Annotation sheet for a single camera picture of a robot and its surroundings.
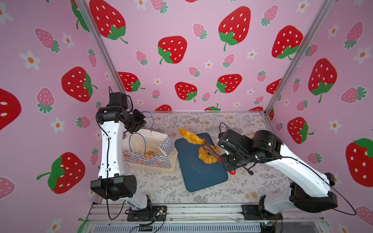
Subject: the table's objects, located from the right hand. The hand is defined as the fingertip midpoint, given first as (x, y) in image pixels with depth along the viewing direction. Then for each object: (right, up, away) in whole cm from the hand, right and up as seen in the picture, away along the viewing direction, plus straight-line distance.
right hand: (225, 159), depth 62 cm
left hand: (-38, +18, +12) cm, 44 cm away
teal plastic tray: (-12, -15, +24) cm, 31 cm away
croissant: (-15, +8, +19) cm, 26 cm away
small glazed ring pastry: (-42, -3, +30) cm, 52 cm away
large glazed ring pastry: (-7, -5, +28) cm, 29 cm away
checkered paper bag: (-50, +2, +27) cm, 57 cm away
